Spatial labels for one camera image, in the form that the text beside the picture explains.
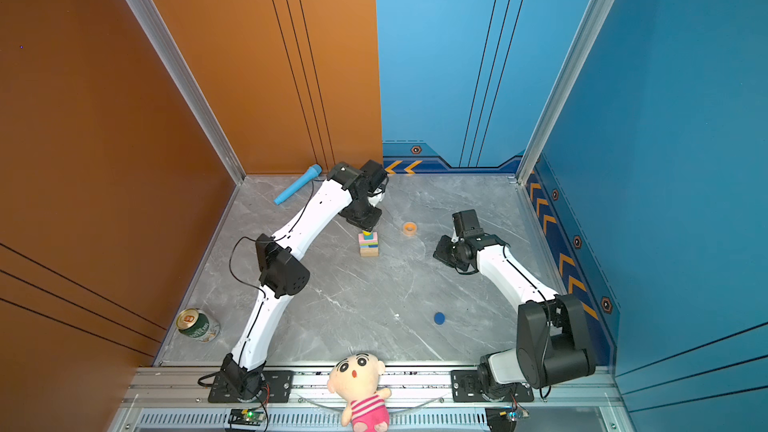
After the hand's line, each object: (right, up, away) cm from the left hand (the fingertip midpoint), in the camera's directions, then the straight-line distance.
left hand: (370, 224), depth 89 cm
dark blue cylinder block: (+20, -27, -4) cm, 34 cm away
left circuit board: (-28, -45, -18) cm, 56 cm away
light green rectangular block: (-1, -6, +5) cm, 8 cm away
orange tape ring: (+13, -2, +14) cm, 19 cm away
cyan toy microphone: (-30, +14, +26) cm, 42 cm away
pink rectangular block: (+1, -5, +5) cm, 7 cm away
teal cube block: (-1, -4, +2) cm, 5 cm away
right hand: (+20, -9, -1) cm, 21 cm away
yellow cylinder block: (-1, -3, -1) cm, 3 cm away
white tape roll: (-42, -24, -16) cm, 51 cm away
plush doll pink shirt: (-2, -34, -21) cm, 40 cm away
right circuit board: (+33, -45, -19) cm, 59 cm away
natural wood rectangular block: (-1, -10, +7) cm, 12 cm away
